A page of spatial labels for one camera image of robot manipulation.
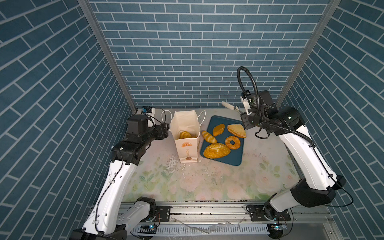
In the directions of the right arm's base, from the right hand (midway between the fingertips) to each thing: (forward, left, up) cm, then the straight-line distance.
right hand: (245, 113), depth 68 cm
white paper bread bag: (+7, +32, -16) cm, 36 cm away
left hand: (-6, +38, -4) cm, 38 cm away
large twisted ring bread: (+6, +31, -28) cm, 42 cm away
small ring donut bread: (+4, -1, -35) cm, 35 cm away
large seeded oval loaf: (-2, +11, -32) cm, 34 cm away
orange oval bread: (+14, +10, -32) cm, 36 cm away
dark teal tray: (-4, -1, -34) cm, 35 cm away
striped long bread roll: (+8, +16, -33) cm, 37 cm away
